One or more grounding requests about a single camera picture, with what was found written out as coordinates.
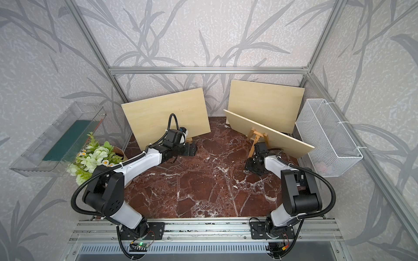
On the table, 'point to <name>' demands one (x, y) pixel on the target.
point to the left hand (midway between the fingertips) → (191, 147)
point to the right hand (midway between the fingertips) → (247, 167)
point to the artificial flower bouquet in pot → (94, 155)
